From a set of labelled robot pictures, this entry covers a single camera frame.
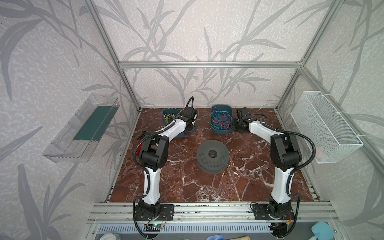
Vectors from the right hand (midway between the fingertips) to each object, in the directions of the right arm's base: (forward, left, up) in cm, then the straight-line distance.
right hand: (230, 121), depth 102 cm
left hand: (-2, +27, 0) cm, 27 cm away
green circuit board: (-59, +44, -9) cm, 74 cm away
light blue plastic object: (-61, -38, -8) cm, 72 cm away
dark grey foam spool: (-26, +14, -2) cm, 29 cm away
